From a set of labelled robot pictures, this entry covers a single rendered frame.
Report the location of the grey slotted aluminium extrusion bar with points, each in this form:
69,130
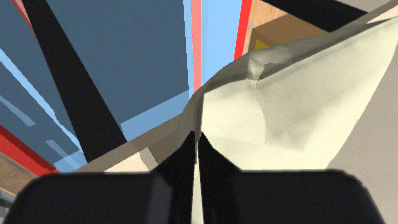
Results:
6,201

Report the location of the cream pillow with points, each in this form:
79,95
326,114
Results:
291,105

